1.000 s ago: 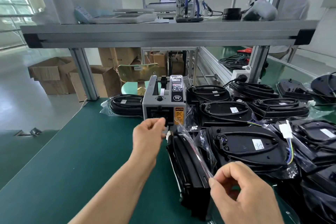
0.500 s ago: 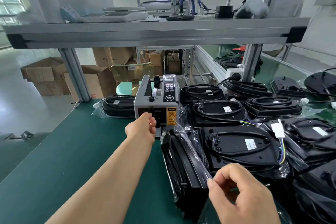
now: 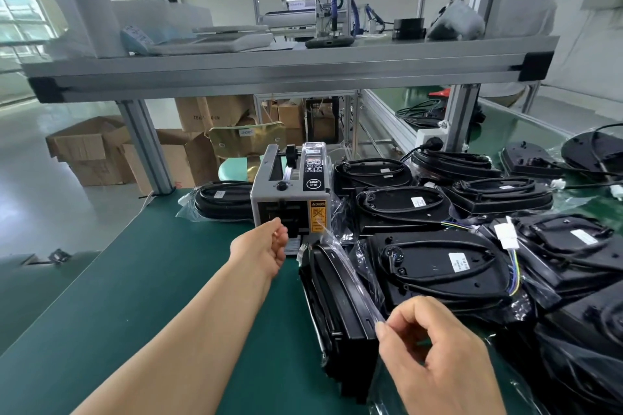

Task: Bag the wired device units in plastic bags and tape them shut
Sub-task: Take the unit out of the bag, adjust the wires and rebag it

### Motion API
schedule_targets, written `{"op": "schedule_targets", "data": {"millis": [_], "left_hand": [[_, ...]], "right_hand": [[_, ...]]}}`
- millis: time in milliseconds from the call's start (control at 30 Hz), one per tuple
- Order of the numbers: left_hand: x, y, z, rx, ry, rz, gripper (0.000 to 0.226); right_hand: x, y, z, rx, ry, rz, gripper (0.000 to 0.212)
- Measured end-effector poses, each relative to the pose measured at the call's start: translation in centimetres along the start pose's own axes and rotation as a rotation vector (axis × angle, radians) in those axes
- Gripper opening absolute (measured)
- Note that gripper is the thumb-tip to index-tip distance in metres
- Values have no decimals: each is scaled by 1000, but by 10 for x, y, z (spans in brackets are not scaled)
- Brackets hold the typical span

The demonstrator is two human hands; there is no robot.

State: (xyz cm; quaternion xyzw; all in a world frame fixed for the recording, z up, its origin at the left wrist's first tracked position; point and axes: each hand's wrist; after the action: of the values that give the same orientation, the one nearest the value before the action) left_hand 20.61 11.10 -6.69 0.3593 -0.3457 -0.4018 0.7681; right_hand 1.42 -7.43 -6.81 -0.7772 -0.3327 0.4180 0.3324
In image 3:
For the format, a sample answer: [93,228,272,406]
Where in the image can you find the person's left hand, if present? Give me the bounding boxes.
[228,218,290,281]

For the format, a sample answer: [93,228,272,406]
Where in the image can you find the person's right hand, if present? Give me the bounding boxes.
[374,295,507,415]

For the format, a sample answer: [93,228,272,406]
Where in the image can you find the bagged black lamp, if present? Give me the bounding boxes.
[297,230,393,415]

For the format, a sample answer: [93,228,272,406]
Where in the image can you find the group of bagged black lamps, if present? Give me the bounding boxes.
[331,147,623,415]

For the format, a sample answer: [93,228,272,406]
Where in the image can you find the unbagged black lamps with cables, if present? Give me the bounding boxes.
[499,126,623,187]

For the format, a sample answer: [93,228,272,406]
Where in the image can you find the person's left forearm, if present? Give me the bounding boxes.
[73,254,278,415]

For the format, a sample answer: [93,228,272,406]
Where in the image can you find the grey tape dispenser machine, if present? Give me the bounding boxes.
[250,141,333,255]

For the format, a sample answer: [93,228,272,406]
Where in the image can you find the green round stool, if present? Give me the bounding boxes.
[218,157,256,182]

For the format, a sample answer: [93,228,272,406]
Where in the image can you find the grey metal shelf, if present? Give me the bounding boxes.
[24,35,561,104]

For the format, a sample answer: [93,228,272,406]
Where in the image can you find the white power socket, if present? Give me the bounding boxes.
[417,130,449,151]

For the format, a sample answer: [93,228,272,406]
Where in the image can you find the white flat scale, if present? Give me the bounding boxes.
[151,32,276,56]

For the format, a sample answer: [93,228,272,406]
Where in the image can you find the black phone on shelf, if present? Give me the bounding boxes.
[306,36,356,48]

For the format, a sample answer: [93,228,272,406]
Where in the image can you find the white handset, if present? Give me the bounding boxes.
[121,25,157,54]

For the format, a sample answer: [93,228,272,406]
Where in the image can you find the white box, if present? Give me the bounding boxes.
[112,0,214,42]

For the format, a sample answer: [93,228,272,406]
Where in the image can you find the black cup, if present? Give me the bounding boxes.
[392,18,426,42]

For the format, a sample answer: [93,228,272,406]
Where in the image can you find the grey barcode scanner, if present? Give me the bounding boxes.
[426,0,486,42]

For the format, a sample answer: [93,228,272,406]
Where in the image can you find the window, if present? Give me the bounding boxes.
[0,0,55,100]

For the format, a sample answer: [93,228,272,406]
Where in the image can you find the metal floor bracket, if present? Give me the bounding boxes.
[19,248,71,265]

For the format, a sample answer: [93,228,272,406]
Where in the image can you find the bundle of black cables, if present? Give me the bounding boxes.
[397,101,447,129]

